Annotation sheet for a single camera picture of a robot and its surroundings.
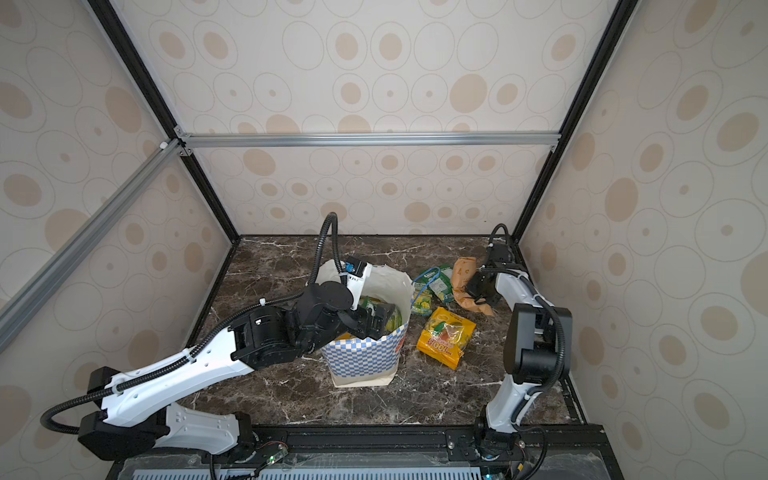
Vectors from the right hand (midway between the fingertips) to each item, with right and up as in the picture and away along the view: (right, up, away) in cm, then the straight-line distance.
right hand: (474, 291), depth 96 cm
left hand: (-28, +1, -36) cm, 46 cm away
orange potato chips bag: (-6, +7, -7) cm, 12 cm away
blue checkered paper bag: (-33, -14, -26) cm, 45 cm away
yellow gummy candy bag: (-11, -13, -9) cm, 19 cm away
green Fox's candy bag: (-10, +1, +5) cm, 11 cm away
